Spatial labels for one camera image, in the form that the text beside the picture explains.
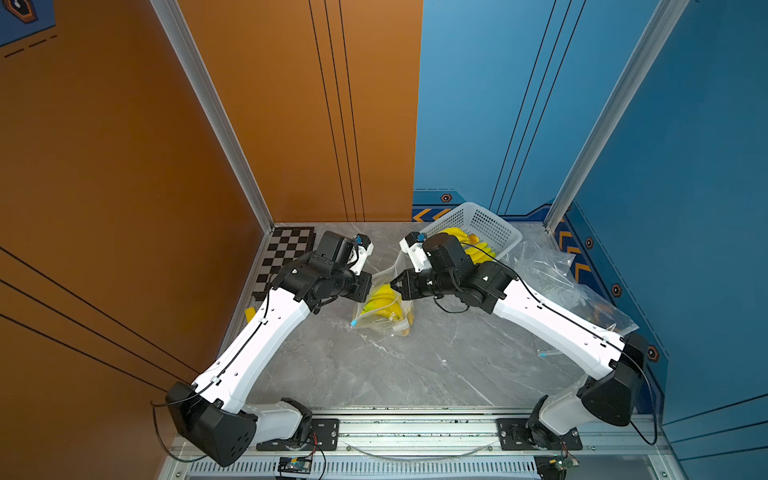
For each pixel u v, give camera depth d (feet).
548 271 2.97
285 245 3.57
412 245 2.09
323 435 2.43
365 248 2.16
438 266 1.81
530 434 2.15
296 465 2.36
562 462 2.31
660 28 2.33
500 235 3.58
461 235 3.52
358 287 2.08
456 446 2.38
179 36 2.38
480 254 3.45
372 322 2.78
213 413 1.23
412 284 2.00
